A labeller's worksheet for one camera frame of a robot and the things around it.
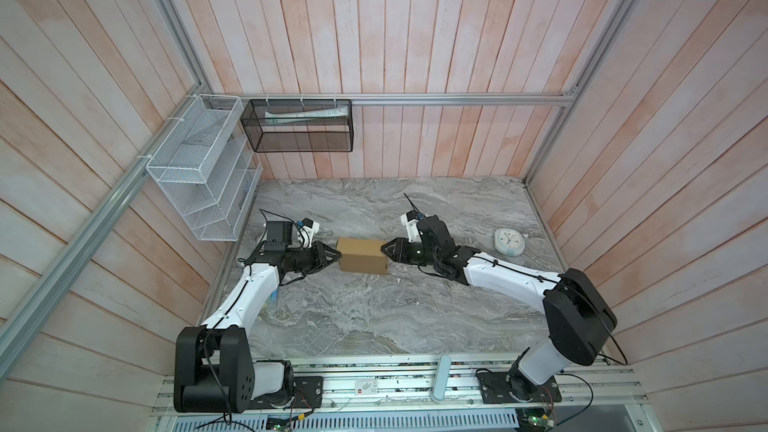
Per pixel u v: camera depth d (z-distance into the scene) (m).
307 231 0.79
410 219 0.79
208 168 0.68
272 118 0.89
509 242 1.00
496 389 0.73
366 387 0.73
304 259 0.73
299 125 1.04
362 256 0.82
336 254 0.82
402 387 0.76
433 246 0.66
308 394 0.73
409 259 0.76
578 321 0.44
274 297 0.88
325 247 0.78
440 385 0.73
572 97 0.93
